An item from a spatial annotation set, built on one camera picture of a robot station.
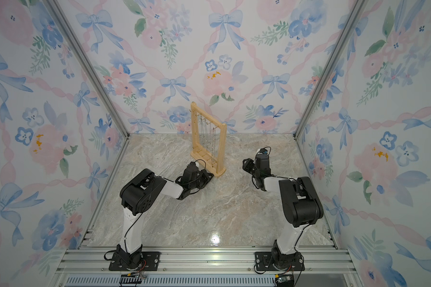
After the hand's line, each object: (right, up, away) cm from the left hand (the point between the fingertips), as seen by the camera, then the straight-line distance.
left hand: (217, 173), depth 98 cm
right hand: (+16, +7, 0) cm, 18 cm away
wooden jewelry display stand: (0, +3, -1) cm, 3 cm away
